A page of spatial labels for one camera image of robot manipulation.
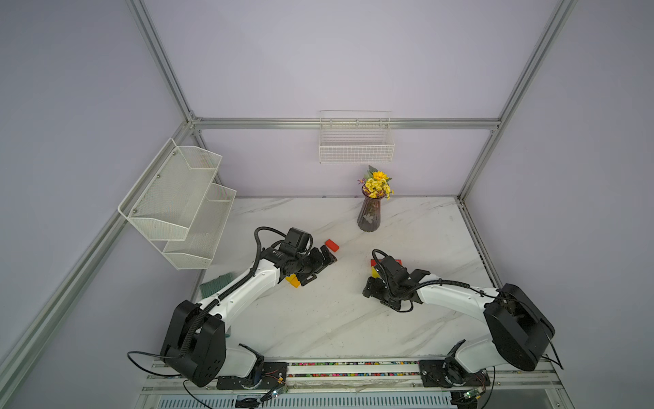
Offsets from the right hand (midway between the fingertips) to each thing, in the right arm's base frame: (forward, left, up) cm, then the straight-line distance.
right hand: (374, 298), depth 88 cm
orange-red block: (+23, +14, -1) cm, 27 cm away
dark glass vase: (+31, -1, +7) cm, 32 cm away
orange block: (+1, +27, +13) cm, 30 cm away
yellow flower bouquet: (+32, -2, +25) cm, 41 cm away
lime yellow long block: (0, +2, +19) cm, 19 cm away
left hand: (+6, +16, +12) cm, 21 cm away
